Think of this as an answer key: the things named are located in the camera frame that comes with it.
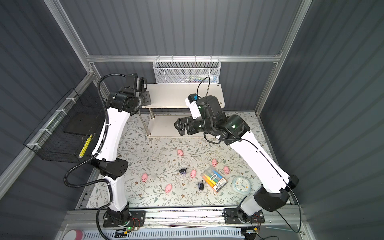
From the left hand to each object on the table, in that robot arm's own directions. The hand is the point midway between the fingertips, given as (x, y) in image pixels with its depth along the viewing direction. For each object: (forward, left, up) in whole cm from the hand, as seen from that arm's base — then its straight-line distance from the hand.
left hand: (142, 97), depth 76 cm
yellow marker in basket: (-22, +26, -11) cm, 35 cm away
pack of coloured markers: (-31, -37, -36) cm, 60 cm away
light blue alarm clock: (-35, -51, -35) cm, 71 cm away
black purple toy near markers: (-35, -28, -33) cm, 56 cm away
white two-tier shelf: (+4, -15, -3) cm, 16 cm away
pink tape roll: (-53, +30, -33) cm, 69 cm away
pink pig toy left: (-27, +4, -37) cm, 46 cm away
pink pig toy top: (-12, -17, -36) cm, 42 cm away
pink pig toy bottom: (-34, -10, -37) cm, 51 cm away
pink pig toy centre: (-27, -24, -36) cm, 51 cm away
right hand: (-21, -21, +1) cm, 30 cm away
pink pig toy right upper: (-21, -38, -36) cm, 56 cm away
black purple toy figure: (-27, -19, -33) cm, 47 cm away
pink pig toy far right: (-26, -45, -36) cm, 63 cm away
